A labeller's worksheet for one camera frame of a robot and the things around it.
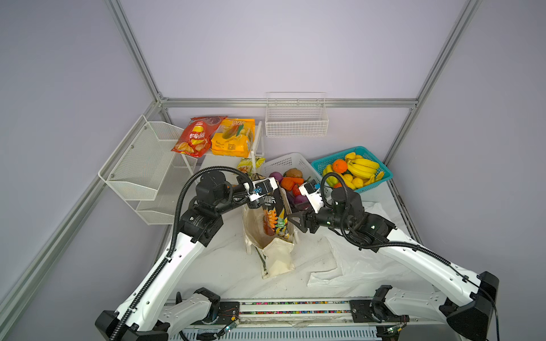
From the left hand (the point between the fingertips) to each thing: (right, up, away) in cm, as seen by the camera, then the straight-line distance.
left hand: (270, 177), depth 63 cm
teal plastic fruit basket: (+27, +7, +48) cm, 55 cm away
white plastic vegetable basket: (+9, +10, +51) cm, 53 cm away
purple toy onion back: (+2, +2, +45) cm, 45 cm away
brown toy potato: (+10, +4, +49) cm, 50 cm away
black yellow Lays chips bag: (+1, -12, +5) cm, 13 cm away
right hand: (+6, -11, +4) cm, 13 cm away
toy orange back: (+33, +7, +40) cm, 52 cm away
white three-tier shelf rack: (-6, +10, +16) cm, 20 cm away
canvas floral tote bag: (+1, -28, +12) cm, 30 cm away
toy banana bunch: (+44, +6, +42) cm, 61 cm away
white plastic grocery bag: (+22, -35, +23) cm, 48 cm away
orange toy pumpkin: (+7, -2, +42) cm, 43 cm away
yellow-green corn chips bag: (-13, +7, +30) cm, 34 cm away
